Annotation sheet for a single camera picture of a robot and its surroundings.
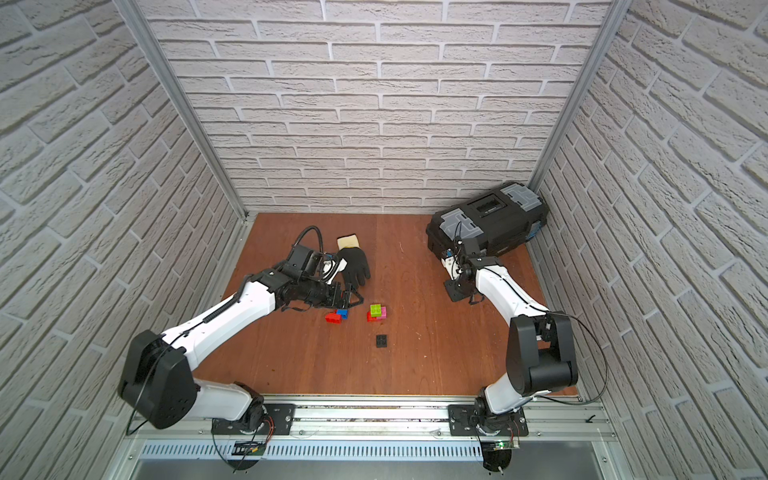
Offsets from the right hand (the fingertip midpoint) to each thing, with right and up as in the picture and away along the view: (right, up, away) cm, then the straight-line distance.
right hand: (462, 289), depth 91 cm
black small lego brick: (-25, -14, -5) cm, 29 cm away
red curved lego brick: (-40, -9, -1) cm, 41 cm away
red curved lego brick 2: (-29, -9, +1) cm, 30 cm away
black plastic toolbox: (+16, +23, +6) cm, 29 cm away
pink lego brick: (-24, -7, -2) cm, 25 cm away
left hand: (-32, 0, -11) cm, 34 cm away
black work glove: (-35, +5, +11) cm, 37 cm away
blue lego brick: (-37, -7, -1) cm, 37 cm away
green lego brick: (-27, -6, -3) cm, 28 cm away
